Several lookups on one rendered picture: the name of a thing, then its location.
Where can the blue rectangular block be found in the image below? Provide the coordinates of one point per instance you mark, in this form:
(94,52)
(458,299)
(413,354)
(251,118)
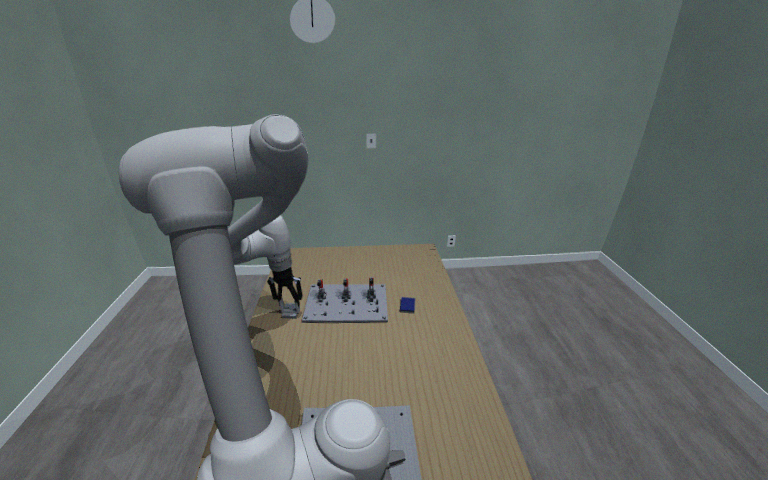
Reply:
(407,305)

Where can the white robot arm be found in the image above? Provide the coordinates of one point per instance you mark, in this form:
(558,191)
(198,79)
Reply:
(187,180)

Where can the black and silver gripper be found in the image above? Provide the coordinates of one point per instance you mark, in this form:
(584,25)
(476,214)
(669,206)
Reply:
(287,283)

